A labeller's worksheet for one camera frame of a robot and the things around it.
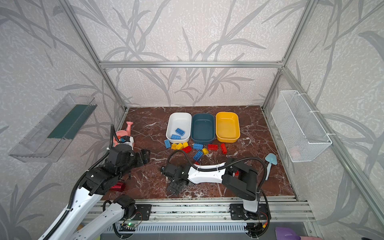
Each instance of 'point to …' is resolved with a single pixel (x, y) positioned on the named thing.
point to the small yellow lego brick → (205, 151)
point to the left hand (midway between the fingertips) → (145, 153)
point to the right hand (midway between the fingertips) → (175, 179)
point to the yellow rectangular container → (227, 127)
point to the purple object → (286, 233)
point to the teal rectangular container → (203, 128)
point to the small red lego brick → (196, 163)
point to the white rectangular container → (179, 127)
